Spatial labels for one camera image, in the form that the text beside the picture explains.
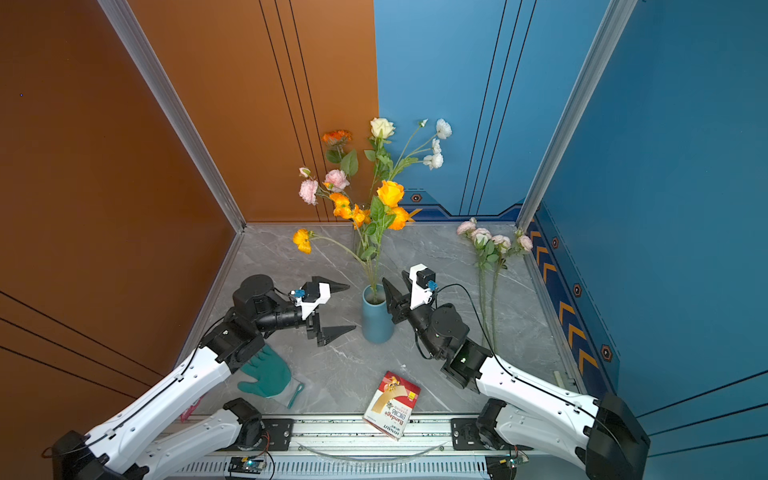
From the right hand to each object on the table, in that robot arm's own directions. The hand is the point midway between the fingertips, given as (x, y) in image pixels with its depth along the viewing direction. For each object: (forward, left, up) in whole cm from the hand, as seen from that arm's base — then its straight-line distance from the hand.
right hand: (390, 277), depth 69 cm
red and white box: (-21, 0, -26) cm, 33 cm away
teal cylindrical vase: (-3, +4, -16) cm, 17 cm away
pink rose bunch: (+27, -35, -25) cm, 51 cm away
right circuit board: (-33, -26, -32) cm, 53 cm away
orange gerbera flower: (+44, +17, +5) cm, 47 cm away
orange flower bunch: (+14, +23, -1) cm, 27 cm away
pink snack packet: (-29, +32, +4) cm, 44 cm away
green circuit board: (-33, +35, -30) cm, 56 cm away
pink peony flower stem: (+34, +17, +3) cm, 38 cm away
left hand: (-6, +9, -1) cm, 11 cm away
